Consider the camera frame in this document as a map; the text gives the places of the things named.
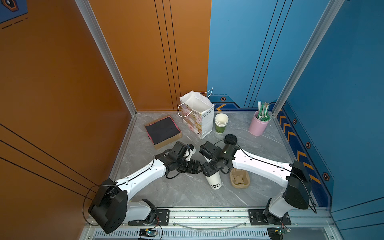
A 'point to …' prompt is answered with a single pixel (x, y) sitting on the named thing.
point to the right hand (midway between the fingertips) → (209, 168)
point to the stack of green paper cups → (221, 120)
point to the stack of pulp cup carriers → (239, 178)
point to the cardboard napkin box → (167, 141)
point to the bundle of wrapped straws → (263, 109)
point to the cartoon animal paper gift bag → (197, 110)
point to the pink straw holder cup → (257, 127)
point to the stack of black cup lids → (230, 139)
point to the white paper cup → (214, 181)
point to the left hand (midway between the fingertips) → (199, 167)
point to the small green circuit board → (148, 232)
